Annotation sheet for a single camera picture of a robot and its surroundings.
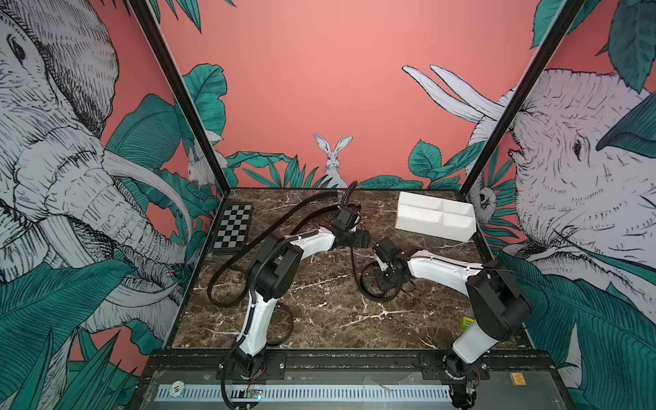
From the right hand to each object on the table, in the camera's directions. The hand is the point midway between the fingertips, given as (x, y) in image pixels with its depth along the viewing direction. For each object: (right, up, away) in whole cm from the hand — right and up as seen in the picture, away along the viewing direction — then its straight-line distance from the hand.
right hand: (381, 281), depth 91 cm
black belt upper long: (-60, -5, -3) cm, 60 cm away
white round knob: (-61, -24, -21) cm, 69 cm away
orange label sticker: (+36, -23, -19) cm, 47 cm away
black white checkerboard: (-59, +17, +10) cm, 62 cm away
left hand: (-5, +16, +7) cm, 19 cm away
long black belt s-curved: (-7, -1, 0) cm, 7 cm away
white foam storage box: (+28, +23, +20) cm, 41 cm away
